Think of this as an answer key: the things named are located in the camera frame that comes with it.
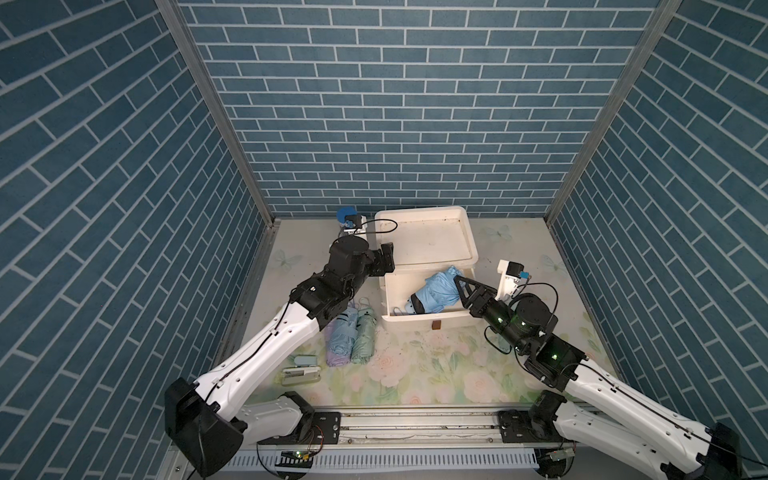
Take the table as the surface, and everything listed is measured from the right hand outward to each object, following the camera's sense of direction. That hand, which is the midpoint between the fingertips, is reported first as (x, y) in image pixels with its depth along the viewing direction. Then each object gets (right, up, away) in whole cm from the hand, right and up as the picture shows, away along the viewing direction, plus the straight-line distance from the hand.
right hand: (462, 281), depth 69 cm
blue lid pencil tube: (-38, +21, +49) cm, 66 cm away
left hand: (-17, +8, +5) cm, 20 cm away
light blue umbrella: (-6, -3, +2) cm, 7 cm away
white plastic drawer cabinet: (-7, +9, +14) cm, 18 cm away
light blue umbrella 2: (-30, -16, +14) cm, 37 cm away
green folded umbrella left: (-25, -20, +13) cm, 34 cm away
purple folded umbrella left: (-33, -23, +13) cm, 42 cm away
